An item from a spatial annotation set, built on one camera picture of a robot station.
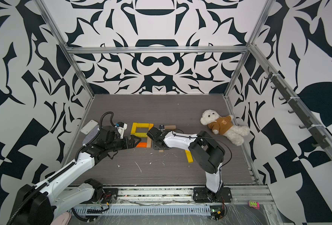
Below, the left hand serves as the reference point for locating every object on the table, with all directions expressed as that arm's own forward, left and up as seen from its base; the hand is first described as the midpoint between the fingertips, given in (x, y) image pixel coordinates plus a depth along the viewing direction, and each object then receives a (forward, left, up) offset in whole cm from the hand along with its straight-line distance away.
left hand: (134, 137), depth 82 cm
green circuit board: (-36, -42, -14) cm, 57 cm away
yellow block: (+13, +4, -11) cm, 18 cm away
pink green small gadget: (-34, -60, -10) cm, 70 cm away
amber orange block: (+16, -8, -12) cm, 21 cm away
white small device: (+16, +35, -11) cm, 40 cm away
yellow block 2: (+16, -2, -12) cm, 20 cm away
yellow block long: (-8, -32, -12) cm, 35 cm away
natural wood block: (+2, -7, -11) cm, 13 cm away
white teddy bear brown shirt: (+10, -56, -5) cm, 57 cm away
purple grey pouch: (+9, +31, -10) cm, 34 cm away
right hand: (+2, -13, -12) cm, 18 cm away
